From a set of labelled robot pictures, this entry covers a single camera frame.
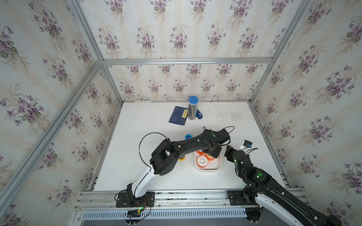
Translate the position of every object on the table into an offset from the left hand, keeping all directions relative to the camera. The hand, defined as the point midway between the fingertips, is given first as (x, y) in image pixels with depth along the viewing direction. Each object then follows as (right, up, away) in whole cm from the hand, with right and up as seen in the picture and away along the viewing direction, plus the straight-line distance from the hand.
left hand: (215, 154), depth 85 cm
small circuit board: (-45, -26, -14) cm, 54 cm away
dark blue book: (-23, +23, +26) cm, 41 cm away
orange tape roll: (-8, -4, 0) cm, 9 cm away
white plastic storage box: (0, -6, -1) cm, 6 cm away
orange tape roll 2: (-8, 0, +3) cm, 9 cm away
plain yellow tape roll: (-21, -4, +2) cm, 21 cm away
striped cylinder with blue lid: (-13, +30, +12) cm, 35 cm away
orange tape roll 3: (-3, -2, -1) cm, 4 cm away
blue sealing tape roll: (-16, +9, +15) cm, 24 cm away
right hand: (+10, +5, -4) cm, 12 cm away
